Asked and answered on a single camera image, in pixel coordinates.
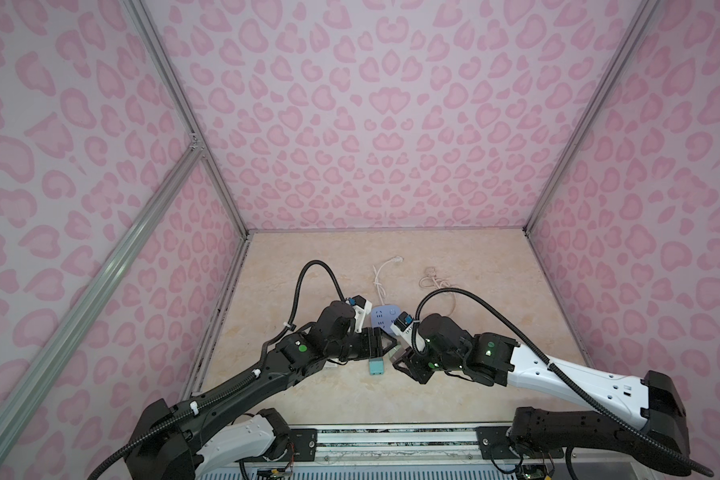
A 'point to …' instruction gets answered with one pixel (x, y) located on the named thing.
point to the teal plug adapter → (376, 366)
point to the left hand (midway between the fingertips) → (396, 348)
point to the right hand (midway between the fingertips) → (398, 361)
